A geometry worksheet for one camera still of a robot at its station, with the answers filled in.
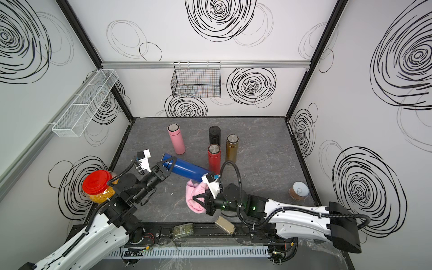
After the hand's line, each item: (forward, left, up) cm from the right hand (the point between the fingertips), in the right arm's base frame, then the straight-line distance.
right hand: (195, 201), depth 65 cm
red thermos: (+22, -6, -5) cm, 24 cm away
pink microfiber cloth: (+4, +2, +1) cm, 4 cm away
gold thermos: (+28, -15, -1) cm, 31 cm away
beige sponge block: (-5, -12, -16) cm, 21 cm away
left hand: (+13, +8, +8) cm, 17 cm away
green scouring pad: (-8, +6, -15) cm, 18 cm away
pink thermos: (+34, +15, +1) cm, 37 cm away
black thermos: (+32, -6, +1) cm, 33 cm away
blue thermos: (+9, +2, +8) cm, 12 cm away
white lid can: (+11, -48, -14) cm, 51 cm away
